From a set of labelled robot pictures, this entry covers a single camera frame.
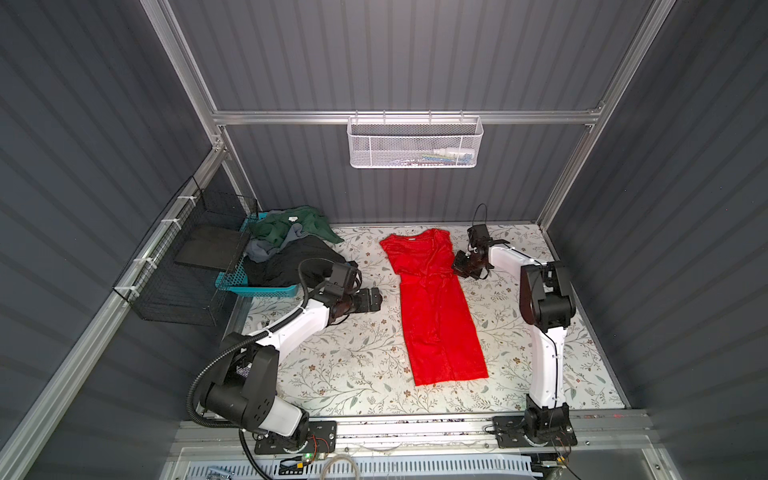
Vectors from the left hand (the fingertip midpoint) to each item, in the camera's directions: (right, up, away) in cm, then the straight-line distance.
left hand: (369, 299), depth 90 cm
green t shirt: (-31, +22, +6) cm, 39 cm away
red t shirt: (+22, -13, -1) cm, 26 cm away
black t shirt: (-22, +11, +5) cm, 25 cm away
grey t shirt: (-34, +15, 0) cm, 37 cm away
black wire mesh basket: (-47, +8, -16) cm, 50 cm away
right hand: (+30, +8, +17) cm, 35 cm away
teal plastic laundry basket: (-46, +5, +10) cm, 47 cm away
